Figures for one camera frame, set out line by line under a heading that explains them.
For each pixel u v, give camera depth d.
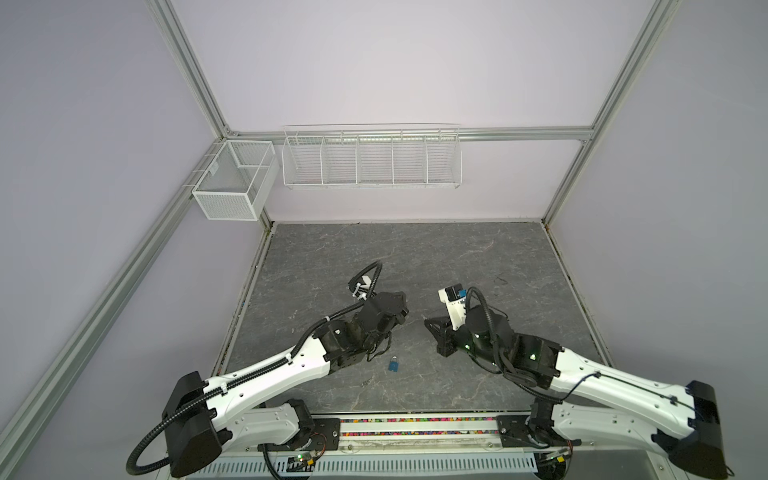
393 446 0.72
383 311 0.53
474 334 0.53
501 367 0.53
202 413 0.40
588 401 0.49
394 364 0.85
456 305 0.62
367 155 0.99
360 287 0.64
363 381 0.83
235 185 0.99
